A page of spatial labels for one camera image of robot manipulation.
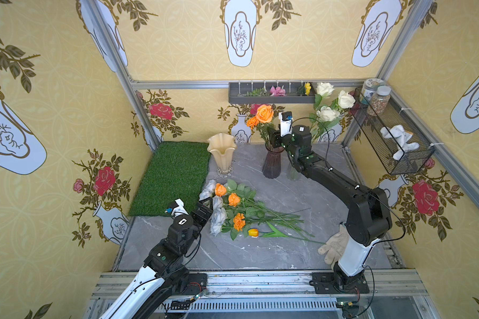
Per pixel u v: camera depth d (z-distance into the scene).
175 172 1.07
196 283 0.74
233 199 0.90
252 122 0.83
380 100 0.80
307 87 0.88
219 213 0.83
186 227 0.56
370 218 0.47
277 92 0.88
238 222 0.83
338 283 0.65
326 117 0.78
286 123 0.72
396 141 0.70
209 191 0.95
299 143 0.66
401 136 0.70
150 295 0.52
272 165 0.99
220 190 0.93
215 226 0.84
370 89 0.86
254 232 0.86
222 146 0.99
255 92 0.88
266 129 0.84
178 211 0.69
